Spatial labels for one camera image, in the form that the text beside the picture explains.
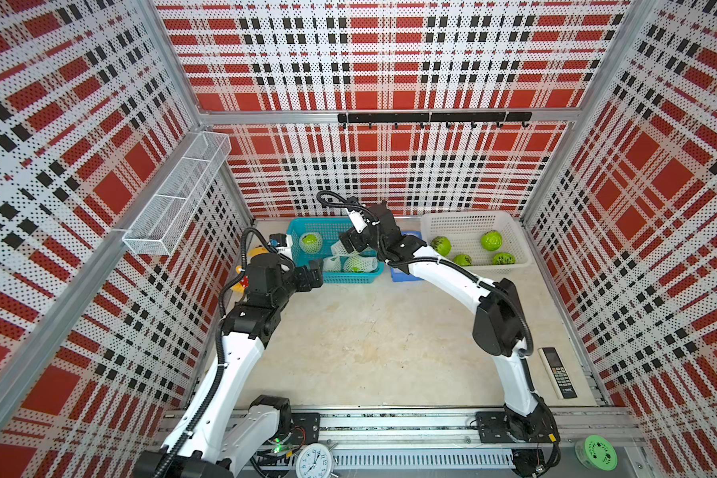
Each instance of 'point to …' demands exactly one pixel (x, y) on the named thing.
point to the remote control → (559, 372)
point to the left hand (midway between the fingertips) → (311, 262)
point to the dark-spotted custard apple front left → (441, 244)
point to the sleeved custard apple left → (311, 243)
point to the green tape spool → (597, 451)
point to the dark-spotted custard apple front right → (503, 258)
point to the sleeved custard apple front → (360, 264)
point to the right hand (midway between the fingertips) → (357, 221)
